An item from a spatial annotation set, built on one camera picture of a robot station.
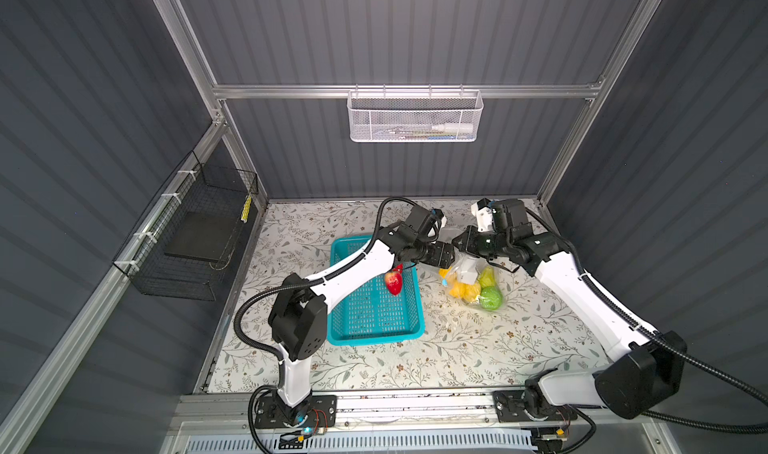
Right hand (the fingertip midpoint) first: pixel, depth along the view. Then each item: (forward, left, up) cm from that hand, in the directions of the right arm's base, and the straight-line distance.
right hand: (455, 242), depth 78 cm
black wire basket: (+12, +70, +10) cm, 71 cm away
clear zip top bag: (-4, -6, -12) cm, 14 cm away
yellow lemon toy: (-8, +4, -1) cm, 9 cm away
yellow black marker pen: (+10, +58, +4) cm, 58 cm away
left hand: (+1, +2, -6) cm, 6 cm away
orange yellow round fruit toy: (-4, -2, -18) cm, 19 cm away
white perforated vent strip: (-41, -3, -28) cm, 50 cm away
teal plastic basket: (-9, +24, -24) cm, 35 cm away
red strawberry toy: (0, +16, -19) cm, 25 cm away
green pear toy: (-1, -12, -18) cm, 22 cm away
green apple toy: (-7, -12, -18) cm, 23 cm away
